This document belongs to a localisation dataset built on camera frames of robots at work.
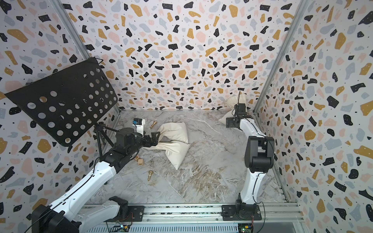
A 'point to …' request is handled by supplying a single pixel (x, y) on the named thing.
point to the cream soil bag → (173, 139)
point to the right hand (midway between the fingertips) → (236, 121)
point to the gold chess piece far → (154, 123)
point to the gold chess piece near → (150, 172)
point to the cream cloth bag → (231, 101)
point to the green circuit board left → (126, 227)
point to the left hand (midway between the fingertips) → (153, 131)
